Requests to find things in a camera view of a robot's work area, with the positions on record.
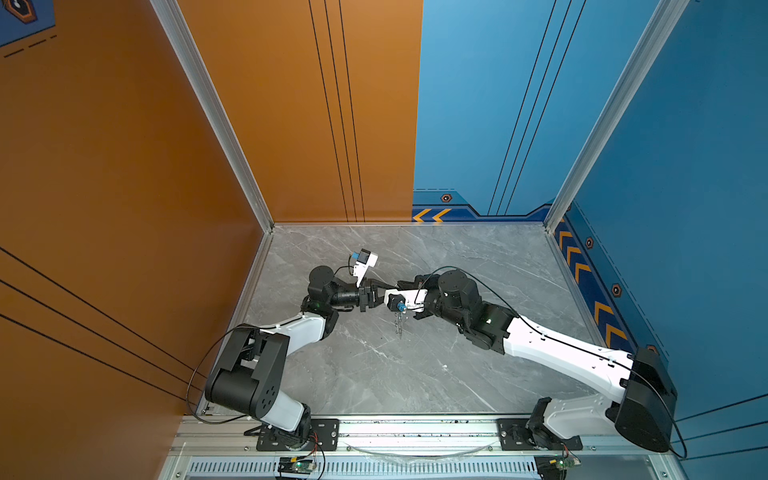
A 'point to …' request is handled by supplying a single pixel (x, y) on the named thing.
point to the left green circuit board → (296, 465)
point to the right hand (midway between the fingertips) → (401, 275)
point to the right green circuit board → (551, 467)
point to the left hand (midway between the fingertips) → (399, 295)
